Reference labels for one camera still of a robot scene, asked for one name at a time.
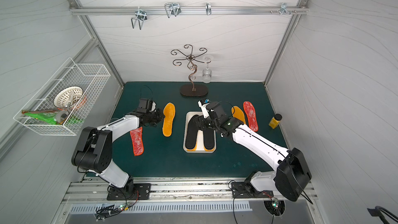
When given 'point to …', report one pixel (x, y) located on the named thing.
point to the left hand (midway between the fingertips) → (166, 115)
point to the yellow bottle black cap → (274, 121)
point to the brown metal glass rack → (188, 89)
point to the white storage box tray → (200, 148)
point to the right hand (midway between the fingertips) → (198, 117)
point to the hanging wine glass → (207, 73)
